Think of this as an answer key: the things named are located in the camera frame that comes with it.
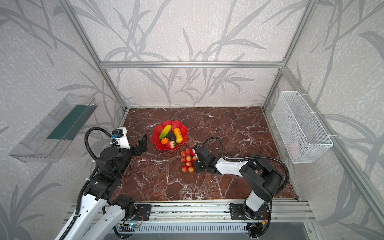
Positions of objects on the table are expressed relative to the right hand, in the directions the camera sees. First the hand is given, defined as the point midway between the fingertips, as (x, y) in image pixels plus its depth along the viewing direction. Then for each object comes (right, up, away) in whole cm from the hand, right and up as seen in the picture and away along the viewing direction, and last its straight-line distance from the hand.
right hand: (196, 159), depth 91 cm
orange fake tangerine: (-21, +11, +6) cm, 24 cm away
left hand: (-26, +20, -21) cm, 38 cm away
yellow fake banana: (-12, +13, +7) cm, 19 cm away
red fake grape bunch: (-4, +3, -4) cm, 7 cm away
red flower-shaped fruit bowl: (-27, +17, +13) cm, 35 cm away
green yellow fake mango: (-22, +17, +10) cm, 30 cm away
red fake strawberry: (-16, +9, +3) cm, 19 cm away
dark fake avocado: (-17, +14, +8) cm, 23 cm away
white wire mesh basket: (+46, +17, -29) cm, 57 cm away
